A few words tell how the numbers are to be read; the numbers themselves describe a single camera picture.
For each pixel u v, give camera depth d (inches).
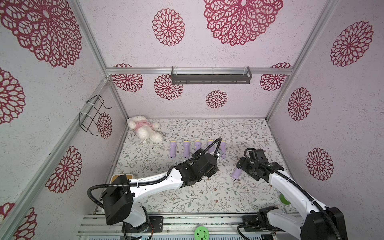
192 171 22.7
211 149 22.3
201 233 26.6
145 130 36.2
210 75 36.5
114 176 17.2
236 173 35.2
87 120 29.4
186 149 39.3
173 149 39.4
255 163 25.5
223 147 39.5
